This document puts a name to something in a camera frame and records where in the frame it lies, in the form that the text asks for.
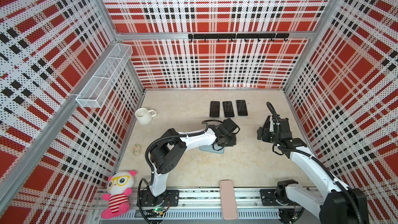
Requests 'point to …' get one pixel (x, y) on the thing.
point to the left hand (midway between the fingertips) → (234, 144)
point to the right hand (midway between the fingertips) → (266, 133)
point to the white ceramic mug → (144, 116)
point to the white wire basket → (97, 90)
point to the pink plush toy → (119, 187)
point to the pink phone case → (229, 209)
